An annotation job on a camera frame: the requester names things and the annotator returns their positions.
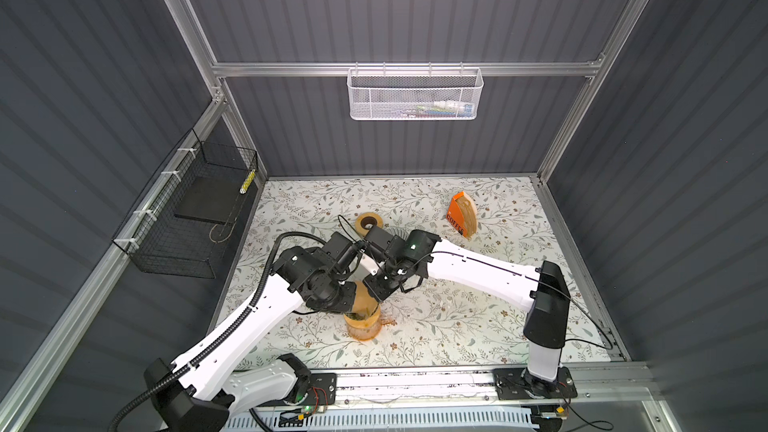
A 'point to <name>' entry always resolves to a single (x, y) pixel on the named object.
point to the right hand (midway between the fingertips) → (371, 296)
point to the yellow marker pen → (247, 182)
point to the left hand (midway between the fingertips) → (347, 305)
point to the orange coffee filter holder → (462, 213)
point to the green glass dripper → (355, 317)
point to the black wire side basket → (183, 223)
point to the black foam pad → (212, 198)
